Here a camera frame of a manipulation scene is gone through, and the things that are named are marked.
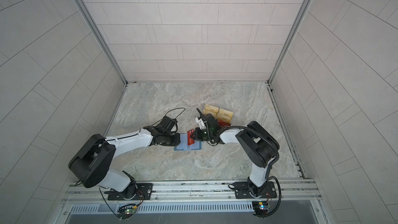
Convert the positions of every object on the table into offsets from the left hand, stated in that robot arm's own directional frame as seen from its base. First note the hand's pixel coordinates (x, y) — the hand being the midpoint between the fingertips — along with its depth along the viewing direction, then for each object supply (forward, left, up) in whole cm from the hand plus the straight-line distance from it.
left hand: (185, 140), depth 88 cm
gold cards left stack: (+16, -15, +8) cm, 23 cm away
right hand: (+1, -3, +2) cm, 3 cm away
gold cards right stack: (+12, -23, +8) cm, 27 cm away
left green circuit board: (-33, +22, +3) cm, 40 cm away
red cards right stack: (+7, -22, +7) cm, 24 cm away
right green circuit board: (-31, -37, 0) cm, 48 cm away
